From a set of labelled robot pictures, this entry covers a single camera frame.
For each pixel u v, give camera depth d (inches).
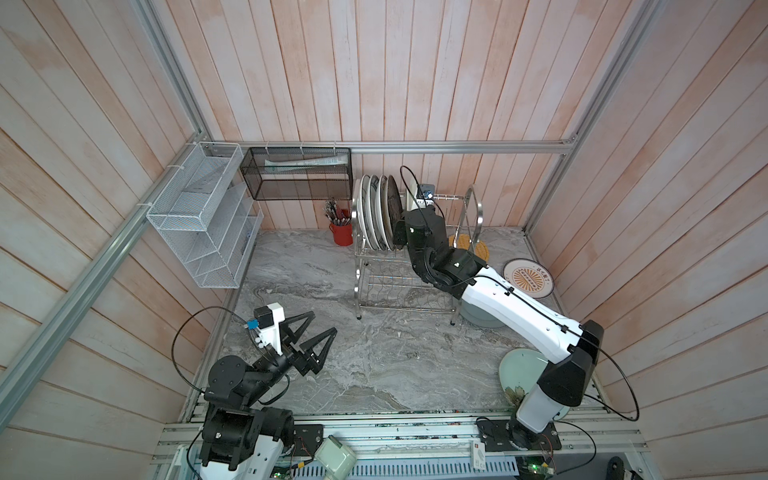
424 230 19.3
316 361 21.0
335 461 26.1
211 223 27.5
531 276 42.0
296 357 20.7
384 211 27.6
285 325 23.7
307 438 28.9
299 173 40.9
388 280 40.9
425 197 22.5
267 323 20.4
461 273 19.9
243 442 18.3
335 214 40.8
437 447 28.8
